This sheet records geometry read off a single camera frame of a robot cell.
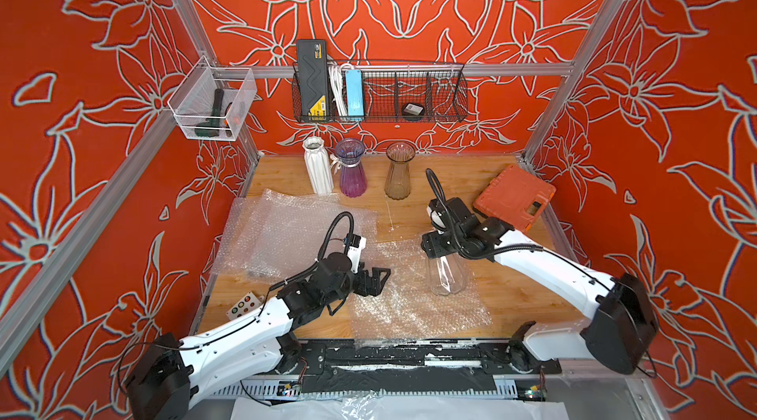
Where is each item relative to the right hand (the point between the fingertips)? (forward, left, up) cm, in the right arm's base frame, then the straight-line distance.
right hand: (426, 242), depth 81 cm
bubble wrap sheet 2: (+7, +48, -10) cm, 49 cm away
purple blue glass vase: (+25, +23, -2) cm, 34 cm away
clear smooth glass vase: (-10, -5, +1) cm, 11 cm away
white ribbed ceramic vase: (+25, +34, +5) cm, 43 cm away
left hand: (-8, +13, -1) cm, 15 cm away
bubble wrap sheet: (-14, +5, -12) cm, 19 cm away
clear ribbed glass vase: (+30, +7, -11) cm, 33 cm away
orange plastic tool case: (+23, -34, -8) cm, 41 cm away
